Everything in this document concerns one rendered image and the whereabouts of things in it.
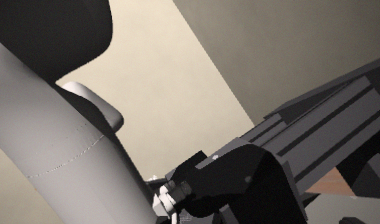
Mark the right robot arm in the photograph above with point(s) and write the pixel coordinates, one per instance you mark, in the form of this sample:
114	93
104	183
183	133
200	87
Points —
113	116

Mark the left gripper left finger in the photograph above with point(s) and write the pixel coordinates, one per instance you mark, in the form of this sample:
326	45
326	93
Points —
163	220

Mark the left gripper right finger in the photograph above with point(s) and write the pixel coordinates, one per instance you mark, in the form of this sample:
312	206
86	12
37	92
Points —
350	220

